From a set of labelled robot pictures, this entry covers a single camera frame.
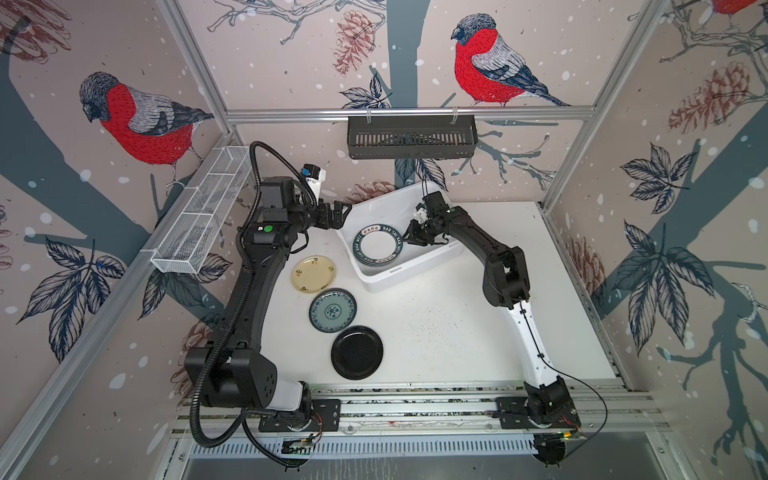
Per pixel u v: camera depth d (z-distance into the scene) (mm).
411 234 962
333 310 925
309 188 632
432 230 925
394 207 1097
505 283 653
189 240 721
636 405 770
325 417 731
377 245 1072
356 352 820
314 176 650
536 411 658
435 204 878
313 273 1018
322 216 671
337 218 685
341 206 682
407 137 1041
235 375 400
